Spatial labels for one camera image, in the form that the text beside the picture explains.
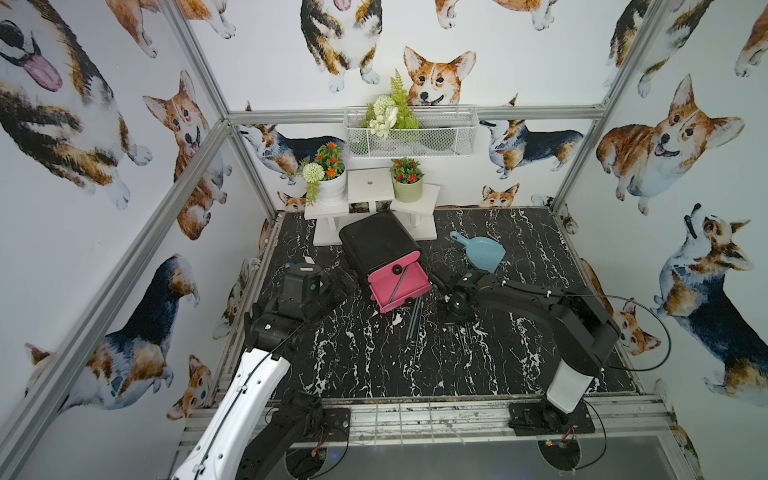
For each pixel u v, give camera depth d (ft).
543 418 2.20
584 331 1.55
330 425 2.45
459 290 2.17
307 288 1.77
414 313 3.04
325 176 3.05
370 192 3.21
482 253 3.53
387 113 2.60
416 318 3.03
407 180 3.12
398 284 3.03
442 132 3.04
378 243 3.05
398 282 3.04
